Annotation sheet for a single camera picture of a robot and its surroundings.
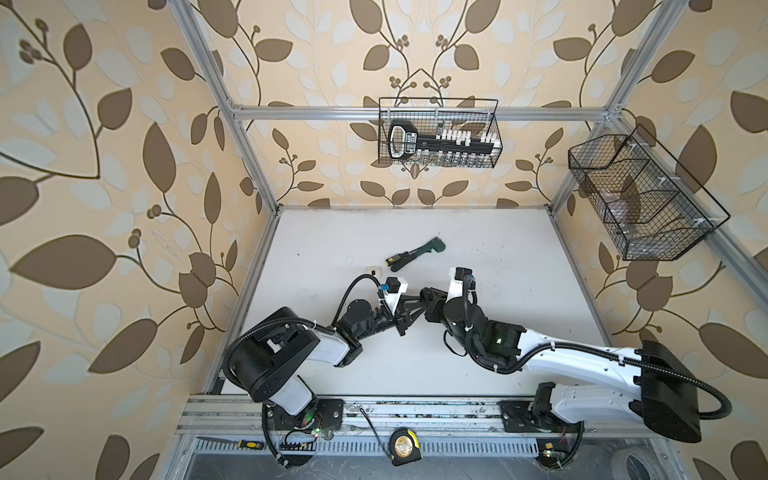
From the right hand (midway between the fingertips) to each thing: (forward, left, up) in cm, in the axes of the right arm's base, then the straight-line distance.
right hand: (425, 294), depth 76 cm
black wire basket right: (+12, -56, +17) cm, 60 cm away
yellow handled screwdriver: (-29, +45, -17) cm, 57 cm away
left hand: (-2, -1, -1) cm, 2 cm away
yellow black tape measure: (-31, +7, -15) cm, 35 cm away
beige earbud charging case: (+19, +15, -16) cm, 29 cm away
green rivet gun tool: (+23, +6, -17) cm, 29 cm away
